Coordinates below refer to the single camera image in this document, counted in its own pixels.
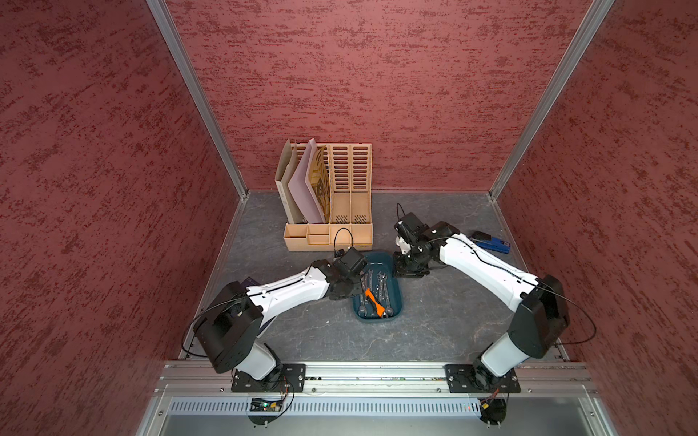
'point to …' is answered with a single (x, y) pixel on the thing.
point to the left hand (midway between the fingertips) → (352, 293)
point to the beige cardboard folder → (287, 166)
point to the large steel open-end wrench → (363, 311)
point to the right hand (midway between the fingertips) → (396, 280)
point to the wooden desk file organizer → (351, 225)
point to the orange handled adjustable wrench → (381, 310)
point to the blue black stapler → (484, 240)
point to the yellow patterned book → (321, 183)
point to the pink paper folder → (305, 209)
